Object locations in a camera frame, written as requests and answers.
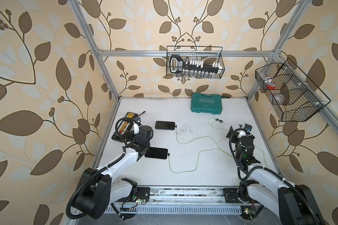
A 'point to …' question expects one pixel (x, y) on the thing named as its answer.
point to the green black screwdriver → (225, 97)
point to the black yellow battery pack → (126, 125)
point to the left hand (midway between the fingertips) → (133, 128)
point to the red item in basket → (271, 87)
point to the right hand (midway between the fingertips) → (238, 129)
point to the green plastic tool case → (206, 103)
